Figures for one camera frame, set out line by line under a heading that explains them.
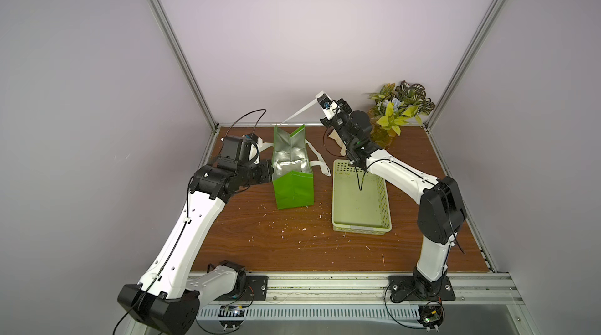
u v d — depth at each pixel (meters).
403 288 0.72
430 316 0.70
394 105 0.92
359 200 0.95
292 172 0.76
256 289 0.73
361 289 0.75
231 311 0.72
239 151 0.52
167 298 0.37
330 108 0.65
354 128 0.61
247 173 0.58
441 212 0.48
